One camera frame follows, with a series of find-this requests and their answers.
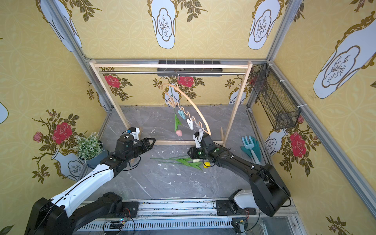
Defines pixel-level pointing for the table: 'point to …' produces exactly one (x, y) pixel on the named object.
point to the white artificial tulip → (186, 160)
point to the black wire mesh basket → (281, 108)
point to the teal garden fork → (250, 146)
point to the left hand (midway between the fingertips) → (155, 140)
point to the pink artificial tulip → (177, 122)
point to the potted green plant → (89, 149)
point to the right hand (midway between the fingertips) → (189, 154)
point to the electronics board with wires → (119, 223)
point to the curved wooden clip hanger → (191, 121)
